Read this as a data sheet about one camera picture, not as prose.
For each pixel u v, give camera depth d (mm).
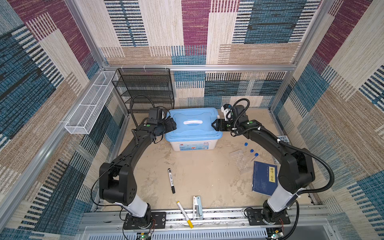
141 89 1085
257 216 731
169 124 778
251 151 799
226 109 794
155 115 663
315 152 825
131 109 1179
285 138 996
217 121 803
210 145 909
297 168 463
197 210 741
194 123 890
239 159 951
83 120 916
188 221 729
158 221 731
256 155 792
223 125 780
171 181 848
